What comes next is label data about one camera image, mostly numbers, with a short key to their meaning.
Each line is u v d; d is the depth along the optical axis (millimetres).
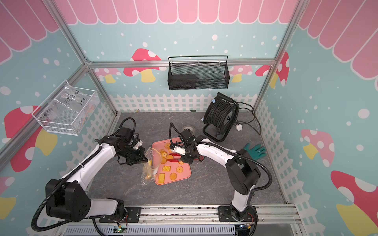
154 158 951
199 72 943
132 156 697
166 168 895
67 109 719
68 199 409
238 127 1061
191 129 1067
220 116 895
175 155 941
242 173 464
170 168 897
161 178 857
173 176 872
